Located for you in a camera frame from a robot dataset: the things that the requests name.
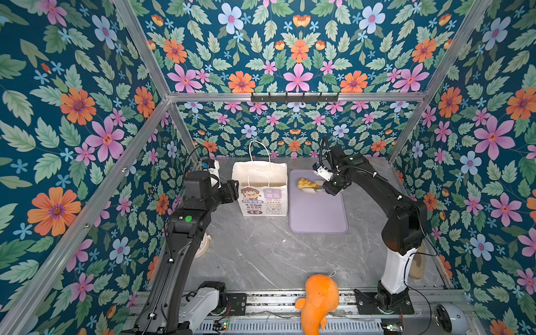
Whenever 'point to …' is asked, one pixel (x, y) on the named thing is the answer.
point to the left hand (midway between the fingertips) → (233, 177)
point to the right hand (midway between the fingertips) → (332, 184)
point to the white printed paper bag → (262, 185)
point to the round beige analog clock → (203, 246)
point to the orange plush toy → (322, 296)
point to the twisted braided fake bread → (303, 183)
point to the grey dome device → (449, 319)
